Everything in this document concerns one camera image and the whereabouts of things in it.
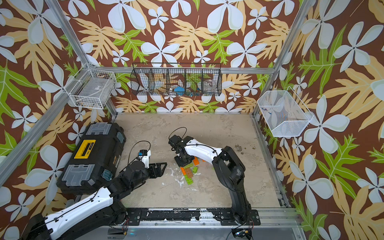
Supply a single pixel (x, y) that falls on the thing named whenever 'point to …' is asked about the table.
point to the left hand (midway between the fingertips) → (163, 162)
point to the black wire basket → (176, 79)
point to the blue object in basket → (180, 90)
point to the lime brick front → (189, 180)
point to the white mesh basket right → (285, 114)
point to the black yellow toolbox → (94, 160)
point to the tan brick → (189, 172)
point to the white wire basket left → (91, 88)
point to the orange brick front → (183, 170)
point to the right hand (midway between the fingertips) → (181, 163)
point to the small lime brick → (195, 169)
